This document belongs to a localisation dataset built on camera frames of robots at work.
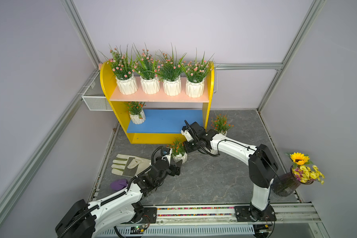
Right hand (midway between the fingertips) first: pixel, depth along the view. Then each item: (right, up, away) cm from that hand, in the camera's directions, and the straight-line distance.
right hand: (183, 147), depth 87 cm
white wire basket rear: (+20, +42, +2) cm, 46 cm away
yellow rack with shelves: (-19, +17, +10) cm, 27 cm away
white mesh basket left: (-49, +31, -8) cm, 58 cm away
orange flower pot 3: (+28, +8, +11) cm, 31 cm away
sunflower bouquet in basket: (+52, -8, -23) cm, 58 cm away
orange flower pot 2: (-3, -5, -2) cm, 6 cm away
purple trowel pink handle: (-37, -20, -5) cm, 42 cm away
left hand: (-5, -6, -5) cm, 9 cm away
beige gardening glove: (-33, -12, +4) cm, 36 cm away
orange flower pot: (-28, +21, 0) cm, 35 cm away
